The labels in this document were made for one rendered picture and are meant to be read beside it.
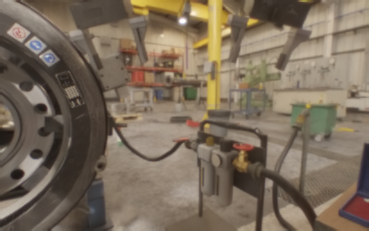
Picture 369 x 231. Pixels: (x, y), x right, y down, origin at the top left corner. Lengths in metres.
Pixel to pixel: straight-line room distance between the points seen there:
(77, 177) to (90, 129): 0.15
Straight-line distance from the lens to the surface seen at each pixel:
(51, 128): 0.74
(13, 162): 0.78
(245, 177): 0.80
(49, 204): 0.69
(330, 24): 11.42
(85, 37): 0.54
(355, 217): 0.47
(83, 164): 0.65
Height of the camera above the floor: 0.69
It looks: 7 degrees down
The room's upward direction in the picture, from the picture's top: straight up
